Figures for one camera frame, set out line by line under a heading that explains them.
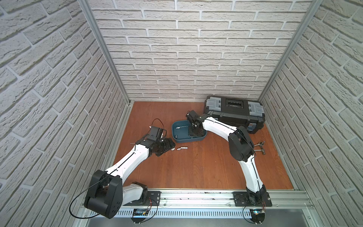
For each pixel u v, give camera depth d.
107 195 0.40
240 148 0.55
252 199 0.64
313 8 0.70
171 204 0.73
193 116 0.79
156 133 0.67
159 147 0.72
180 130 1.00
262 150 0.92
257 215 0.70
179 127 1.01
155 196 0.76
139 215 0.71
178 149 0.92
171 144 0.76
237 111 0.92
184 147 0.92
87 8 0.70
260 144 0.95
